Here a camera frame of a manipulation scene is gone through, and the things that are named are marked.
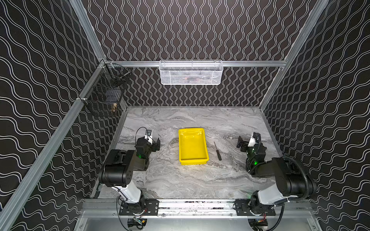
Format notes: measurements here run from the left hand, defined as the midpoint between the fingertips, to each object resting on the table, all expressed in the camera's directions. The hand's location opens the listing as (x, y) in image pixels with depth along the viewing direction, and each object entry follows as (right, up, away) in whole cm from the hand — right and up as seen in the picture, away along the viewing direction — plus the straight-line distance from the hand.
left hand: (155, 136), depth 95 cm
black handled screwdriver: (+42, -11, 0) cm, 43 cm away
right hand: (+60, 0, -3) cm, 61 cm away
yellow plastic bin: (+25, -9, +2) cm, 27 cm away
